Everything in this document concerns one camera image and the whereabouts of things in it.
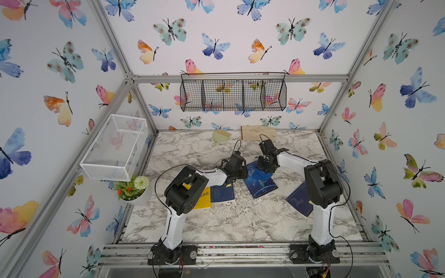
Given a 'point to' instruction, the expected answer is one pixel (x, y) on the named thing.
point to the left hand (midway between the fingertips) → (249, 170)
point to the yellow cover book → (205, 200)
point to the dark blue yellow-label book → (222, 193)
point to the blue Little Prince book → (258, 182)
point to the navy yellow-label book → (299, 200)
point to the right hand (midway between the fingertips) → (261, 166)
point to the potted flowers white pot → (142, 201)
